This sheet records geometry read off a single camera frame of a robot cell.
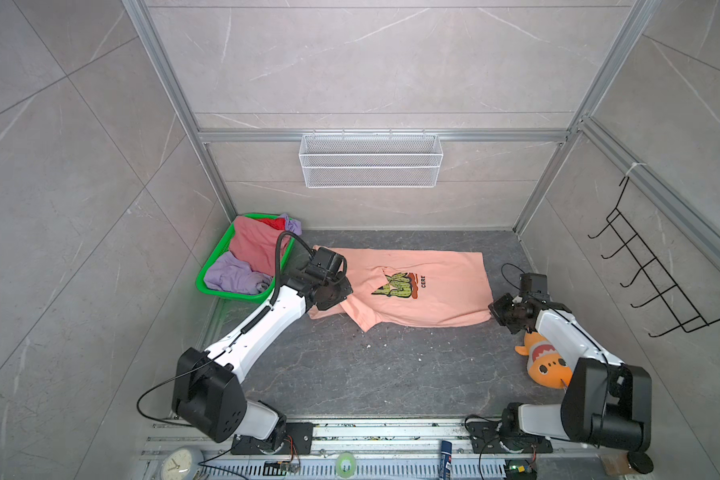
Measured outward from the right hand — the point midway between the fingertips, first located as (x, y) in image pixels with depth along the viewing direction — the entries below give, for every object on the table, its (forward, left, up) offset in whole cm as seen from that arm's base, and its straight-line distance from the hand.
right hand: (490, 306), depth 90 cm
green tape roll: (-39, +46, -6) cm, 60 cm away
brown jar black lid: (-40, -18, +2) cm, 44 cm away
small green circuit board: (-40, +2, -7) cm, 41 cm away
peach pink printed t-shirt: (+13, +28, -7) cm, 32 cm away
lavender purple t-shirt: (+14, +83, +1) cm, 84 cm away
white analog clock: (-38, +82, -2) cm, 90 cm away
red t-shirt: (+33, +70, +6) cm, 77 cm away
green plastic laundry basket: (+19, +65, +3) cm, 68 cm away
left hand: (+1, +43, +12) cm, 45 cm away
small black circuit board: (-39, +60, -7) cm, 72 cm away
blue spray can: (-36, +20, -5) cm, 42 cm away
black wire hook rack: (-12, -28, +25) cm, 39 cm away
